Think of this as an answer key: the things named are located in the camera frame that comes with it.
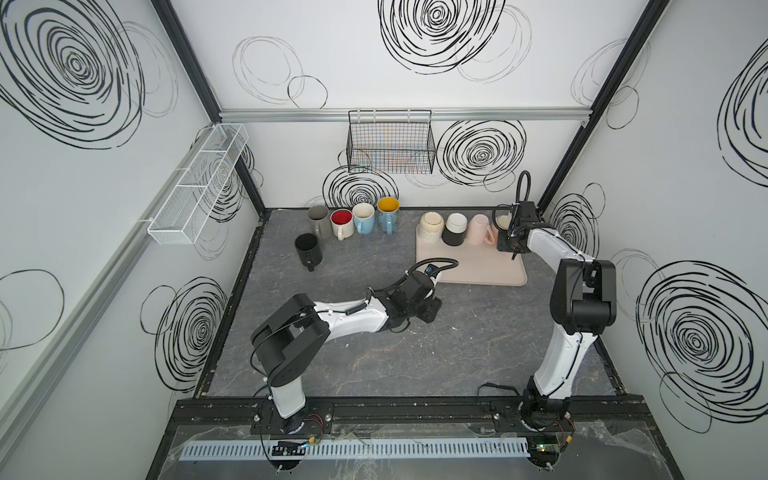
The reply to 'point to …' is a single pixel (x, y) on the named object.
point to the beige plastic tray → (478, 264)
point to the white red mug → (342, 222)
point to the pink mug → (479, 230)
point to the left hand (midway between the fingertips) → (439, 301)
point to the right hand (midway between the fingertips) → (506, 240)
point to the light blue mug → (363, 214)
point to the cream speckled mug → (431, 227)
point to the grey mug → (319, 218)
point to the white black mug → (454, 233)
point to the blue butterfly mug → (388, 214)
